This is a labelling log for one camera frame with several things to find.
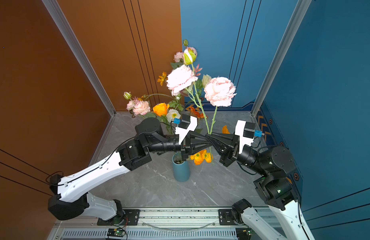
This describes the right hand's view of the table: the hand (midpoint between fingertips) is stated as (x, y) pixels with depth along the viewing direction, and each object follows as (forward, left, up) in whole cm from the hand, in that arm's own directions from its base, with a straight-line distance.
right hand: (205, 136), depth 45 cm
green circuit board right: (-20, -20, -51) cm, 58 cm away
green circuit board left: (-20, +41, -50) cm, 68 cm away
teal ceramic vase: (+4, +10, -32) cm, 34 cm away
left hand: (0, -2, -2) cm, 3 cm away
